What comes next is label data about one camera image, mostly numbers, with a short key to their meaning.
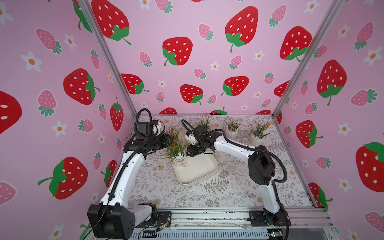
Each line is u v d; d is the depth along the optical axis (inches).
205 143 26.8
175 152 34.5
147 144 21.6
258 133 38.7
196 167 35.8
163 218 29.3
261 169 20.7
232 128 38.0
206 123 38.8
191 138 32.9
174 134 36.6
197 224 28.8
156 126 28.1
